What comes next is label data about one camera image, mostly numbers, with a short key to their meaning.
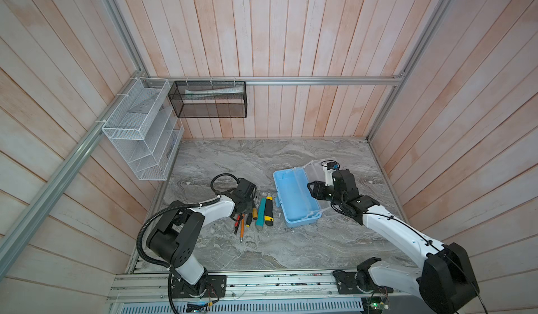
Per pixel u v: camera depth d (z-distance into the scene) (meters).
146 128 0.73
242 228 0.88
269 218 0.88
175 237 0.45
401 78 0.93
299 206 0.91
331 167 0.75
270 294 0.73
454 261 0.41
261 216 0.90
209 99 1.04
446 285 0.40
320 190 0.74
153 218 0.43
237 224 0.88
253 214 0.88
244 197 0.73
